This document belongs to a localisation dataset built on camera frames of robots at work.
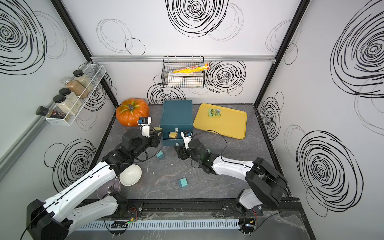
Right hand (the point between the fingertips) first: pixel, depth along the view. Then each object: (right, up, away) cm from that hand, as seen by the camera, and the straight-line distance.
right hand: (179, 146), depth 82 cm
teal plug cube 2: (+2, -20, -1) cm, 20 cm away
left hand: (-9, +9, -7) cm, 15 cm away
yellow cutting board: (+32, +12, +27) cm, 44 cm away
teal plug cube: (-13, -7, +9) cm, 17 cm away
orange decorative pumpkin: (-36, +19, +18) cm, 44 cm away
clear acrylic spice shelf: (-55, +44, +12) cm, 71 cm away
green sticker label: (+24, +20, +33) cm, 45 cm away
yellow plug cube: (-4, +5, +8) cm, 10 cm away
